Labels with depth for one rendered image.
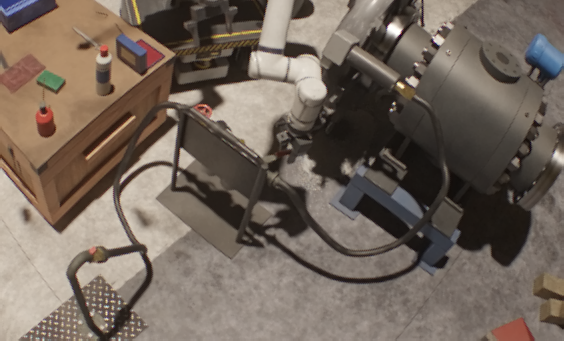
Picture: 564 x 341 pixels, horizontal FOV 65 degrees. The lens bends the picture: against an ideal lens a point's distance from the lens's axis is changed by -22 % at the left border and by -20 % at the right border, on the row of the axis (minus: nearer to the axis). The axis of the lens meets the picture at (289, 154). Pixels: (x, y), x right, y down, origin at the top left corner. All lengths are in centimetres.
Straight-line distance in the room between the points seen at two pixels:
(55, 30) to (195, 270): 124
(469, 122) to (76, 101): 152
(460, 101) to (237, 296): 116
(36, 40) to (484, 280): 245
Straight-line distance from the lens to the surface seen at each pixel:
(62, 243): 225
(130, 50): 208
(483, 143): 210
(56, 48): 230
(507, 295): 274
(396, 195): 232
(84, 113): 201
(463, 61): 211
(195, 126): 197
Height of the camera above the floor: 199
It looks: 51 degrees down
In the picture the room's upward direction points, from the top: 23 degrees clockwise
